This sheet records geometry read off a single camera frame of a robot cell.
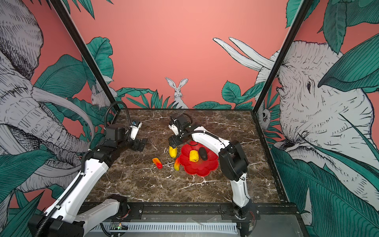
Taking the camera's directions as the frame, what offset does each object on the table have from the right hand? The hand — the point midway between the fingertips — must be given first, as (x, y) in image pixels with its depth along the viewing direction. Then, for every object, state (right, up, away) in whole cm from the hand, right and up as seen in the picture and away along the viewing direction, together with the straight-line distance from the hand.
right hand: (174, 138), depth 89 cm
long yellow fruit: (-1, -9, +3) cm, 10 cm away
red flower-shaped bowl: (+17, -18, -1) cm, 25 cm away
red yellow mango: (-11, -14, +1) cm, 18 cm away
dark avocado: (+18, -10, +3) cm, 21 cm away
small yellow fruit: (+12, -11, 0) cm, 16 cm away
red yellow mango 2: (+2, -16, -2) cm, 16 cm away
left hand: (-17, +4, -11) cm, 21 cm away
